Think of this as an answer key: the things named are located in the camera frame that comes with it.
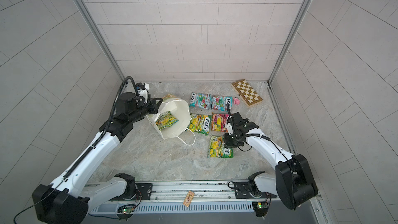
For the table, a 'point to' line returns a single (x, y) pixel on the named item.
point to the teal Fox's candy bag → (219, 102)
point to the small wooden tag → (188, 198)
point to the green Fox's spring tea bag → (165, 119)
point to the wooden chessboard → (246, 93)
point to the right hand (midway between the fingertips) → (225, 144)
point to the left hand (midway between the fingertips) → (165, 97)
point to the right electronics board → (261, 208)
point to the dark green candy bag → (217, 150)
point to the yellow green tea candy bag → (201, 124)
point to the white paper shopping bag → (179, 108)
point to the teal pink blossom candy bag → (201, 100)
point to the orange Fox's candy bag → (218, 122)
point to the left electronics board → (127, 210)
